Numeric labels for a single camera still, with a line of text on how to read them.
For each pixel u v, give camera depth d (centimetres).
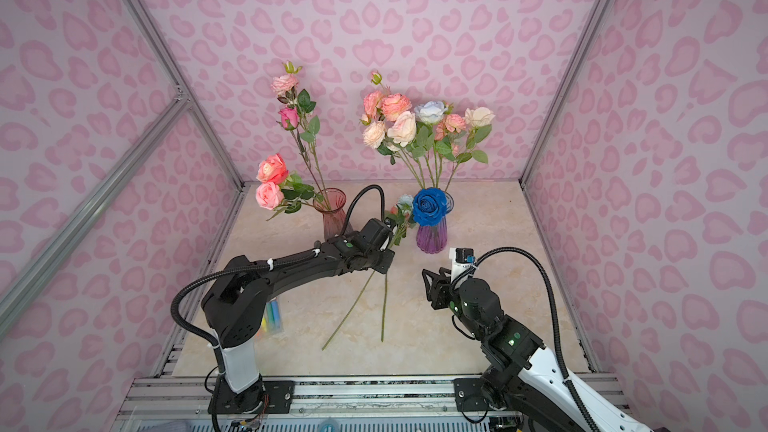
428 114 73
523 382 52
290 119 79
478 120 77
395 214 93
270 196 62
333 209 87
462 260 62
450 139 80
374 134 73
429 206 57
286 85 76
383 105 73
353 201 70
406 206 98
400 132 70
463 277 61
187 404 74
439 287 63
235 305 48
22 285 52
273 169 62
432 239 97
